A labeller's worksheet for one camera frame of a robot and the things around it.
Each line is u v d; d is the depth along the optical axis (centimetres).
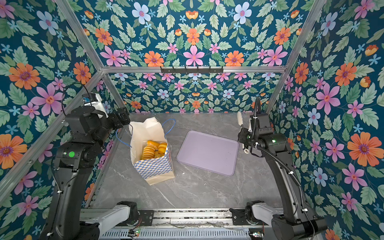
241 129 61
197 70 91
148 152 86
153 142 93
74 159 37
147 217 74
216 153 99
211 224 72
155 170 73
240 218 73
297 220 37
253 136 51
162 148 93
